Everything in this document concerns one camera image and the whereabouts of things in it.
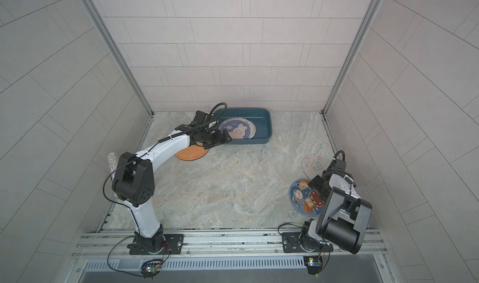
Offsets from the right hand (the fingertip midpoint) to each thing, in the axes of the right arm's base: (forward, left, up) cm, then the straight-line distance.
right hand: (319, 189), depth 88 cm
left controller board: (-27, +69, +8) cm, 74 cm away
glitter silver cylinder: (+5, +84, +27) cm, 88 cm away
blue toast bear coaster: (-5, +8, +2) cm, 10 cm away
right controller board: (-28, +11, +1) cm, 30 cm away
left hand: (+22, +42, +15) cm, 49 cm away
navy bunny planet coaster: (+36, +37, +7) cm, 52 cm away
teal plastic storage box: (+43, +23, +7) cm, 50 cm away
